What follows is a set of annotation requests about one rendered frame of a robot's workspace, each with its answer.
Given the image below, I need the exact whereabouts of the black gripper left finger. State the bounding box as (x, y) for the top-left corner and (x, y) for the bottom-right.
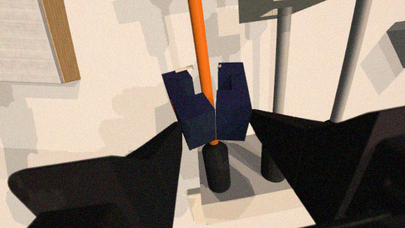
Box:
(8, 121), (182, 228)

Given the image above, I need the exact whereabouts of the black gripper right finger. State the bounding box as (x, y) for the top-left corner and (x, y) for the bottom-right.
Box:
(250, 105), (405, 224)

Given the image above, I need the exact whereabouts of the dark navy block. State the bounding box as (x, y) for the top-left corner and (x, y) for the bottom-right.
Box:
(161, 62), (252, 151)

